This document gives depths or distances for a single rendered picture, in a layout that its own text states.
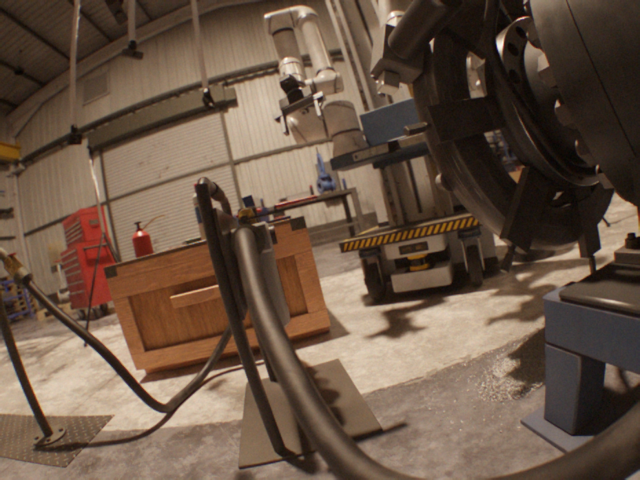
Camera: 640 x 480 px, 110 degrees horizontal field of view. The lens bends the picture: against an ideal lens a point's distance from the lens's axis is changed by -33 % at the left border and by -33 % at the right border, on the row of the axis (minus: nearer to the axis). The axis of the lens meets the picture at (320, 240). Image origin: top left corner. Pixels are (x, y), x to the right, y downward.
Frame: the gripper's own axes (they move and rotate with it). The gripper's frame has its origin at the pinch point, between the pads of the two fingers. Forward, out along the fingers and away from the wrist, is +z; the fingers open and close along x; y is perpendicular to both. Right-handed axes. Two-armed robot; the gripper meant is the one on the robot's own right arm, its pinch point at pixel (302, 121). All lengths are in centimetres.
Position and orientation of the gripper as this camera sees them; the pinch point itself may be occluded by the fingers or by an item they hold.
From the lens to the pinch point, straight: 117.3
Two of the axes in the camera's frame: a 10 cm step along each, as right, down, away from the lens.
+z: 1.9, 9.1, -3.7
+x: -8.9, 3.2, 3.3
